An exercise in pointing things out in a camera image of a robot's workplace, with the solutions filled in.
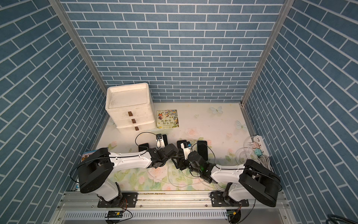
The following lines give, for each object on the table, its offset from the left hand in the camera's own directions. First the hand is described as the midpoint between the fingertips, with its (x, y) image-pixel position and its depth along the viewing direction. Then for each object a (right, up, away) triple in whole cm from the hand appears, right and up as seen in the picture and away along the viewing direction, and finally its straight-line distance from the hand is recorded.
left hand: (169, 149), depth 89 cm
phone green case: (+22, -1, +4) cm, 22 cm away
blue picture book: (-54, -4, 0) cm, 54 cm away
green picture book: (-4, +19, +20) cm, 28 cm away
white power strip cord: (+51, -2, +2) cm, 51 cm away
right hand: (+5, -3, -7) cm, 9 cm away
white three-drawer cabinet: (-23, +27, -4) cm, 36 cm away
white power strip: (+62, +6, +8) cm, 62 cm away
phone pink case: (-18, 0, +6) cm, 19 cm away
